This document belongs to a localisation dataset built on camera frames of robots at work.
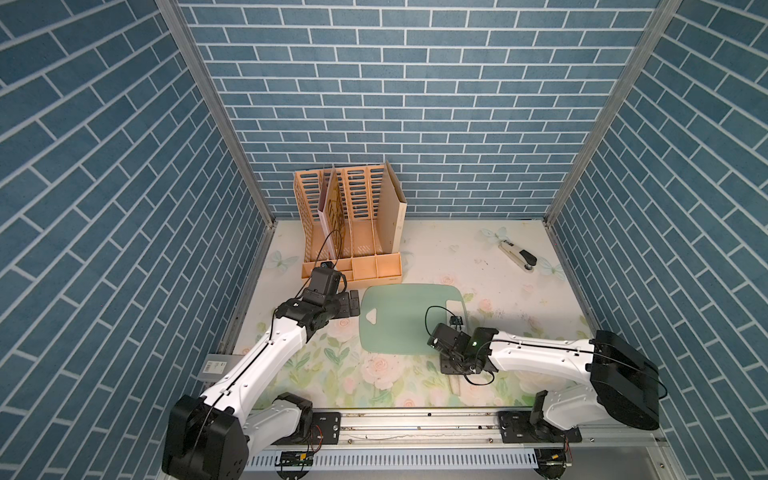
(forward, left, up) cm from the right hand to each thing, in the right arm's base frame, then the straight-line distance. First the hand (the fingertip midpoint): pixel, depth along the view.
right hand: (446, 367), depth 83 cm
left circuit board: (-24, +37, -3) cm, 44 cm away
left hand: (+12, +28, +12) cm, 33 cm away
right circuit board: (-19, -25, -2) cm, 32 cm away
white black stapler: (+40, -27, +4) cm, 48 cm away
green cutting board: (+16, +14, -3) cm, 21 cm away
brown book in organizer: (+35, +37, +24) cm, 56 cm away
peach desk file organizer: (+53, +36, +5) cm, 64 cm away
